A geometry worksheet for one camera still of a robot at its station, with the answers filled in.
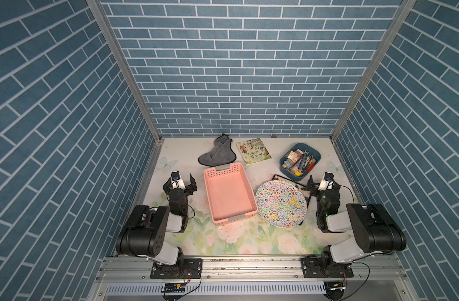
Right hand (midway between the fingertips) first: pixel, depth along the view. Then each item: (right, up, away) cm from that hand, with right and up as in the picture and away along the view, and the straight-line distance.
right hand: (323, 178), depth 90 cm
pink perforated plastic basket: (-46, -9, +6) cm, 47 cm away
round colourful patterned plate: (-21, -12, -1) cm, 25 cm away
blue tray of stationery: (-7, +8, +18) cm, 21 cm away
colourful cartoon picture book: (-33, +13, +24) cm, 43 cm away
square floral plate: (-19, -1, +9) cm, 21 cm away
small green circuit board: (-66, -40, -18) cm, 80 cm away
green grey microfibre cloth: (-51, +11, +17) cm, 55 cm away
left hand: (-67, +1, -1) cm, 67 cm away
